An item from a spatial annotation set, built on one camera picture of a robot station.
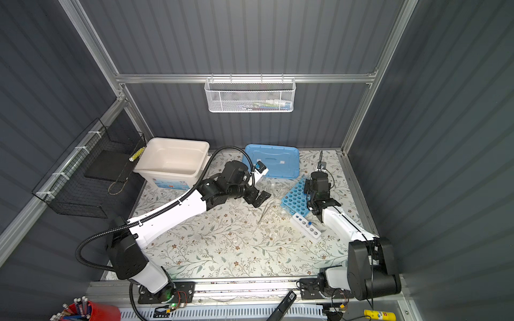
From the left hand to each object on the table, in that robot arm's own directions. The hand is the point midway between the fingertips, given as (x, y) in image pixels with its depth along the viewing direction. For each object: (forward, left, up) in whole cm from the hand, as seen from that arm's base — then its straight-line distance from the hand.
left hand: (262, 185), depth 78 cm
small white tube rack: (-9, -19, -18) cm, 27 cm away
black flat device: (-39, -4, -20) cm, 44 cm away
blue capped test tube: (-10, -19, -15) cm, 27 cm away
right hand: (+7, -26, -6) cm, 28 cm away
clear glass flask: (+12, -9, -22) cm, 26 cm away
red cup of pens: (-36, +57, -11) cm, 68 cm away
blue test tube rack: (+2, -16, -16) cm, 23 cm away
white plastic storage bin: (+35, +49, -23) cm, 64 cm away
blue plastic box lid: (+32, -13, -21) cm, 41 cm away
